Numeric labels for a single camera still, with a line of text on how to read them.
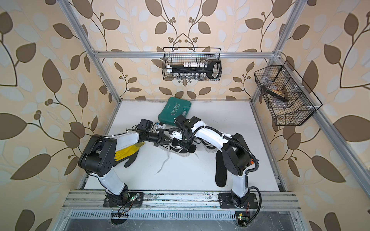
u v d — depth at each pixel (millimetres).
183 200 753
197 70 843
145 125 784
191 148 785
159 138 799
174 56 912
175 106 1107
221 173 824
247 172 517
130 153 892
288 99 750
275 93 747
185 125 639
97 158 477
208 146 877
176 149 865
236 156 480
